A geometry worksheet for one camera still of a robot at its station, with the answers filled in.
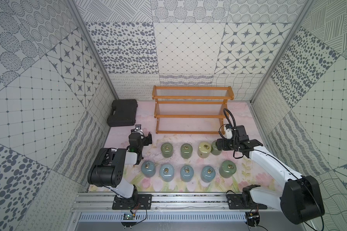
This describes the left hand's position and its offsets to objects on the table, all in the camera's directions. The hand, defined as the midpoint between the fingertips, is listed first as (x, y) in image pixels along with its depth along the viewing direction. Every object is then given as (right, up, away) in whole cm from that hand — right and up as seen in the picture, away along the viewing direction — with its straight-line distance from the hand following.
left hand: (146, 133), depth 94 cm
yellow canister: (+37, -9, -9) cm, 39 cm away
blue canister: (+5, -18, -16) cm, 25 cm away
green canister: (+49, -18, -16) cm, 54 cm away
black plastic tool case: (-20, +13, +13) cm, 27 cm away
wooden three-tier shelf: (+32, +16, +25) cm, 44 cm away
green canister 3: (+27, -10, -8) cm, 29 cm away
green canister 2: (+15, -9, -9) cm, 19 cm away
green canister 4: (+44, -9, -8) cm, 45 cm away
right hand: (+50, -6, -7) cm, 51 cm away
